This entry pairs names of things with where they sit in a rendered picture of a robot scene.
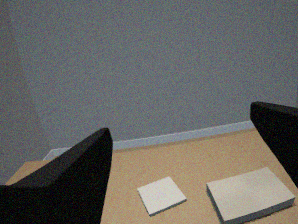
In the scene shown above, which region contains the white flat rectangular block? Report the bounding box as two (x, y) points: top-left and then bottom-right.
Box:
(206, 168), (295, 224)

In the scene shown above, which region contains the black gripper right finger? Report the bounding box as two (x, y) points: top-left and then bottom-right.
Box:
(250, 101), (298, 188)

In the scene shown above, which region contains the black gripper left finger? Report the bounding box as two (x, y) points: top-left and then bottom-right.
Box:
(0, 128), (113, 224)

